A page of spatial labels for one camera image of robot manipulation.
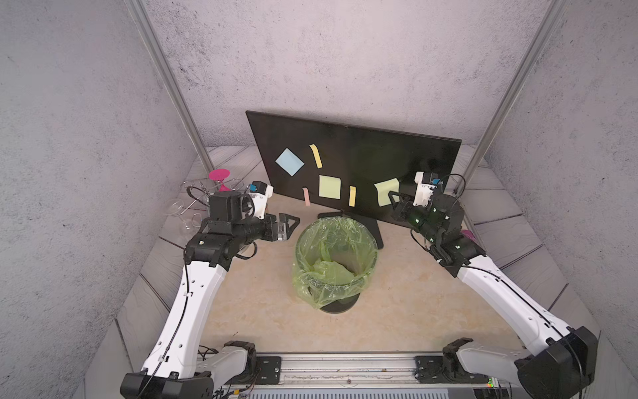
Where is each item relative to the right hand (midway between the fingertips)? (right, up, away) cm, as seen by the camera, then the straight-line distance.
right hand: (391, 192), depth 72 cm
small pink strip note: (-26, -1, +20) cm, 32 cm away
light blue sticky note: (-30, +10, +10) cm, 34 cm away
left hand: (-28, -8, -2) cm, 30 cm away
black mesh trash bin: (-16, -22, +16) cm, 31 cm away
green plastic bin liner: (-16, -22, +16) cm, 31 cm away
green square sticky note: (-18, +2, +10) cm, 20 cm away
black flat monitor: (-11, +12, +27) cm, 31 cm away
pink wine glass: (-56, +7, +17) cm, 59 cm away
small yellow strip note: (-10, 0, +11) cm, 15 cm away
